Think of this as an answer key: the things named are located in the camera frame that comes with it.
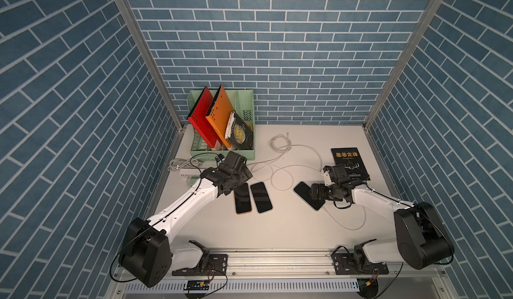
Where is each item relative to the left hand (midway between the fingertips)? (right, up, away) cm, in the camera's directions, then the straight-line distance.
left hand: (248, 177), depth 84 cm
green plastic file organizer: (-5, +36, +22) cm, 42 cm away
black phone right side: (+25, -9, +11) cm, 29 cm away
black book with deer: (+53, +7, +21) cm, 57 cm away
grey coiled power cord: (-37, +4, +16) cm, 41 cm away
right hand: (+32, -9, +8) cm, 34 cm away
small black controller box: (-17, -38, -12) cm, 43 cm away
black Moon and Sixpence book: (-6, +20, +14) cm, 25 cm away
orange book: (-14, +27, +6) cm, 31 cm away
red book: (-22, +25, +3) cm, 34 cm away
